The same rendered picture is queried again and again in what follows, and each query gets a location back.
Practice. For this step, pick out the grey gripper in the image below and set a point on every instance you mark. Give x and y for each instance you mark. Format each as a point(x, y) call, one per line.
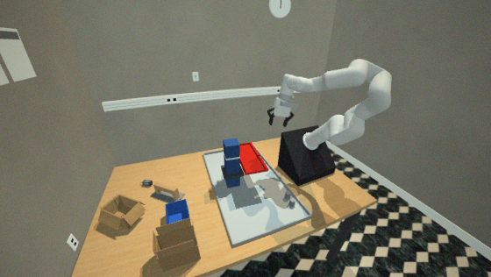
point(280, 111)

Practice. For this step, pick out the blue open bin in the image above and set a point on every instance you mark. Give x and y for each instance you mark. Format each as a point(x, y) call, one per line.
point(176, 211)

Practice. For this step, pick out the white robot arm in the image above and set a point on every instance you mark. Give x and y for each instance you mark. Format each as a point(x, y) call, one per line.
point(353, 121)

